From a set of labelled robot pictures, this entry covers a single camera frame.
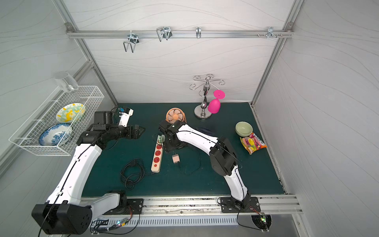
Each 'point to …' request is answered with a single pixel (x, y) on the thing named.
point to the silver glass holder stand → (201, 111)
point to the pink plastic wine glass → (214, 106)
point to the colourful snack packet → (252, 143)
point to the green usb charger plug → (161, 138)
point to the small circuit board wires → (103, 226)
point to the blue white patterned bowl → (56, 134)
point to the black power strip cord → (132, 172)
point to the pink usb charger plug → (175, 158)
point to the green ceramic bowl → (244, 129)
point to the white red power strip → (157, 161)
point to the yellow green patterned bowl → (70, 112)
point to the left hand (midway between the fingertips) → (137, 127)
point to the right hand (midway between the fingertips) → (174, 147)
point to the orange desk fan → (175, 114)
